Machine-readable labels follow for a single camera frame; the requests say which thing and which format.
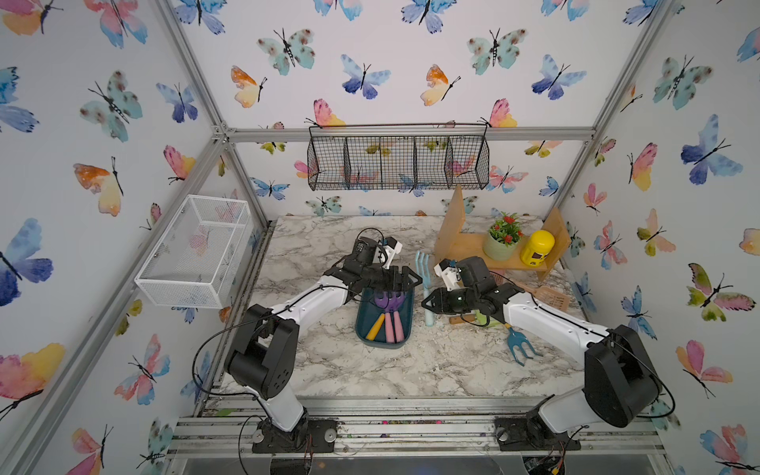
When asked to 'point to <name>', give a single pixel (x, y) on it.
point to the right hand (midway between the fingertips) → (427, 301)
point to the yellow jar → (537, 248)
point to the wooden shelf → (467, 248)
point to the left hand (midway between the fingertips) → (415, 278)
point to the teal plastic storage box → (368, 314)
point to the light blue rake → (425, 274)
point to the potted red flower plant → (502, 237)
